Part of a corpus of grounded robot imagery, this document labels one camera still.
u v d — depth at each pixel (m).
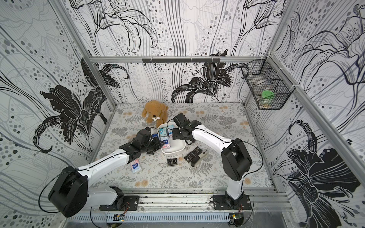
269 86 0.78
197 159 0.84
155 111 0.93
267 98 0.71
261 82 0.79
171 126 0.97
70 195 0.41
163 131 0.96
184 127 0.67
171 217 0.76
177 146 0.93
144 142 0.67
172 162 0.86
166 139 0.85
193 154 0.88
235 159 0.46
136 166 0.84
